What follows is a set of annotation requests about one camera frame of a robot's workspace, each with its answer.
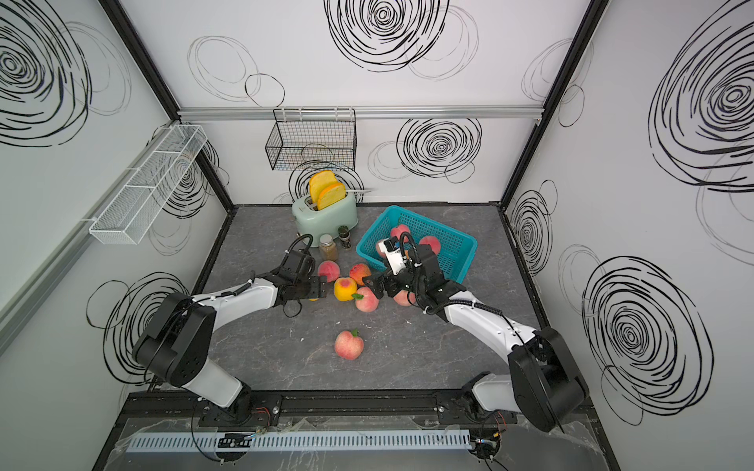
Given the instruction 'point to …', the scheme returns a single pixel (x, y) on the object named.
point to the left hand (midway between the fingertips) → (314, 286)
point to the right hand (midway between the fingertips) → (376, 271)
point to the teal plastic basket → (457, 250)
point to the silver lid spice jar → (327, 248)
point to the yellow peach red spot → (345, 287)
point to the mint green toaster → (326, 219)
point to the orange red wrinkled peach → (359, 271)
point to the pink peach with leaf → (365, 299)
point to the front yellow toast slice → (326, 190)
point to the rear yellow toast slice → (319, 182)
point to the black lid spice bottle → (345, 235)
